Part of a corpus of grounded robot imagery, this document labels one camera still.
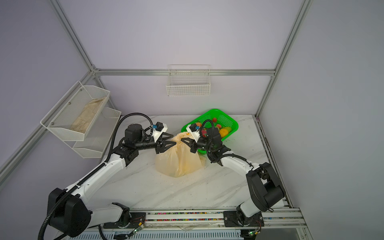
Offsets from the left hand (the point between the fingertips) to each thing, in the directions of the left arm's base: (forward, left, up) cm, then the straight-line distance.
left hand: (173, 139), depth 74 cm
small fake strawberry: (+37, -27, -24) cm, 51 cm away
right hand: (+3, -4, -3) cm, 6 cm away
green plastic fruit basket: (+3, -16, -16) cm, 22 cm away
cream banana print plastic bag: (-6, -3, -11) cm, 13 cm away
